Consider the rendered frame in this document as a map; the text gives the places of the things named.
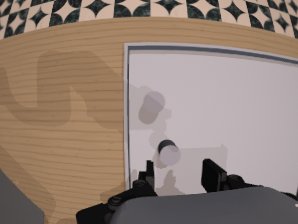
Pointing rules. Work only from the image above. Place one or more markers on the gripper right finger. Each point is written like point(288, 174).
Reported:
point(215, 179)

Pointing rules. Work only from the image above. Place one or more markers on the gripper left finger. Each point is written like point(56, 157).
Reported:
point(102, 213)

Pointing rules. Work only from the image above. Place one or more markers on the grey cylinder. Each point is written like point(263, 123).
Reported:
point(154, 102)
point(168, 152)

